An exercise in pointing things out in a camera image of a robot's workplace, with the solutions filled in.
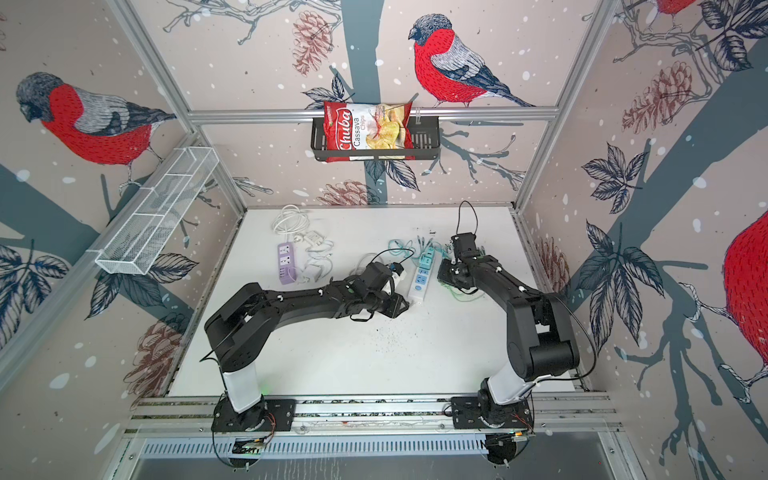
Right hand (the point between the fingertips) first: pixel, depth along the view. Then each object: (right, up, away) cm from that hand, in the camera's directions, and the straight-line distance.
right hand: (441, 278), depth 94 cm
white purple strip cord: (-55, +19, +20) cm, 62 cm away
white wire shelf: (-78, +12, -22) cm, 82 cm away
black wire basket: (-5, +43, +1) cm, 44 cm away
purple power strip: (-53, +4, +8) cm, 54 cm away
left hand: (-12, -7, -8) cm, 16 cm away
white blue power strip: (-7, -2, +2) cm, 8 cm away
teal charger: (-5, +6, +2) cm, 7 cm away
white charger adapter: (-45, +12, +15) cm, 49 cm away
